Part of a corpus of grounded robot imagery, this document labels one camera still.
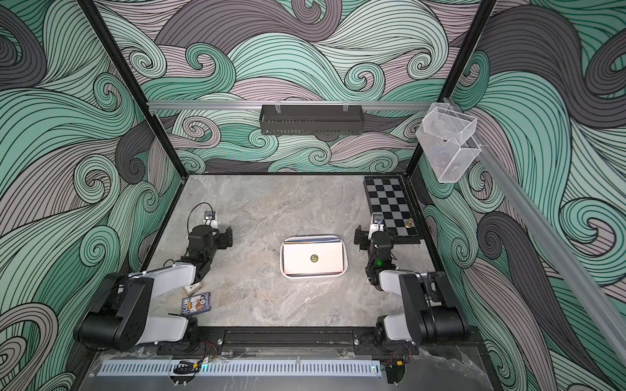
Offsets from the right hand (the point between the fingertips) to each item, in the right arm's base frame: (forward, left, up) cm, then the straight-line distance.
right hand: (377, 228), depth 91 cm
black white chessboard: (+20, -11, -5) cm, 23 cm away
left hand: (+1, +61, +1) cm, 61 cm away
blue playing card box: (-25, +64, -6) cm, 69 cm away
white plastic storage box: (-2, +24, -3) cm, 24 cm away
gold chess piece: (+4, -15, -3) cm, 15 cm away
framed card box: (-20, +66, -5) cm, 69 cm away
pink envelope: (-11, +24, -2) cm, 27 cm away
